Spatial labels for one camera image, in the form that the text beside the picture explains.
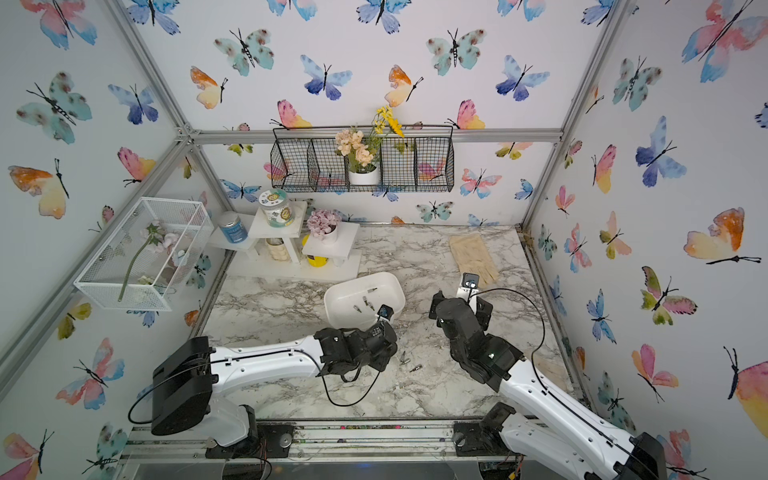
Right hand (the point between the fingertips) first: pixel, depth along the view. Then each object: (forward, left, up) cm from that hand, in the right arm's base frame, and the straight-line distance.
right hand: (458, 294), depth 76 cm
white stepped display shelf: (+23, +69, -19) cm, 75 cm away
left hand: (-9, +17, -13) cm, 23 cm away
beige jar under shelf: (+24, +58, -14) cm, 64 cm away
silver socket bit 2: (+6, +29, -21) cm, 36 cm away
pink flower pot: (+19, +38, +4) cm, 42 cm away
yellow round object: (+21, +44, -16) cm, 51 cm away
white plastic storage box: (+8, +30, -21) cm, 37 cm away
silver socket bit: (+13, +25, -21) cm, 35 cm away
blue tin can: (+19, +66, 0) cm, 68 cm away
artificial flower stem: (+6, +75, +10) cm, 76 cm away
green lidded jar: (+21, +50, +8) cm, 55 cm away
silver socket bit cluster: (-11, +9, -22) cm, 26 cm away
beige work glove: (+30, -11, -22) cm, 39 cm away
